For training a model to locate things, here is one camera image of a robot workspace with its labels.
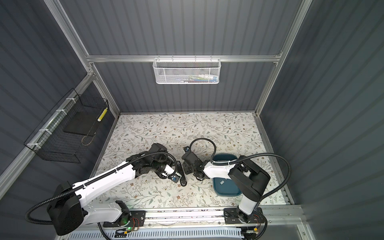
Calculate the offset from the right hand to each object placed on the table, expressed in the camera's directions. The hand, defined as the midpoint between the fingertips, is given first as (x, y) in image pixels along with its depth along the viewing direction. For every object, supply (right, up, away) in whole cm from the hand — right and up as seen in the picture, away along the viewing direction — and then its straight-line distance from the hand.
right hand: (188, 164), depth 91 cm
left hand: (-8, +4, -10) cm, 13 cm away
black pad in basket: (-54, +25, -14) cm, 61 cm away
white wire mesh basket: (-4, +66, +21) cm, 69 cm away
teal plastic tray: (+21, -11, -7) cm, 25 cm away
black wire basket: (-59, +20, -18) cm, 65 cm away
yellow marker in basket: (-47, +30, -10) cm, 56 cm away
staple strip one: (+20, -8, -7) cm, 22 cm away
